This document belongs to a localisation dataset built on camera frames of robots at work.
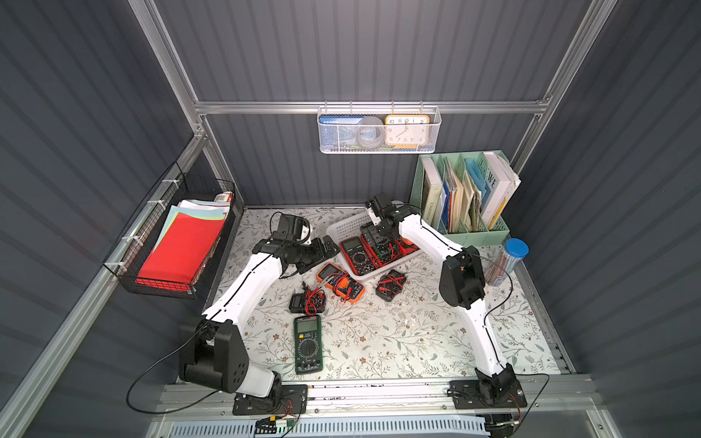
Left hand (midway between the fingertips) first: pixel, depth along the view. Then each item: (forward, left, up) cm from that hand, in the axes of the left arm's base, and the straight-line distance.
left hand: (326, 253), depth 83 cm
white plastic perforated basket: (+20, -8, -11) cm, 25 cm away
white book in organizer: (+24, -61, +7) cm, 66 cm away
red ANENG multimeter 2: (+7, -19, -14) cm, 24 cm away
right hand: (+18, -20, -8) cm, 28 cm away
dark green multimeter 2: (-22, +5, -16) cm, 28 cm away
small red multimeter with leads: (+10, -26, -11) cm, 30 cm away
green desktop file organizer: (+22, -47, +4) cm, 52 cm away
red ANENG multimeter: (+12, -9, -15) cm, 21 cm away
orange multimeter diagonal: (-4, -7, -14) cm, 16 cm away
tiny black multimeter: (-10, +6, -13) cm, 17 cm away
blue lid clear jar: (-1, -57, +1) cm, 57 cm away
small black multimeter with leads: (-3, -21, -15) cm, 26 cm away
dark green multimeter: (+8, -19, -10) cm, 23 cm away
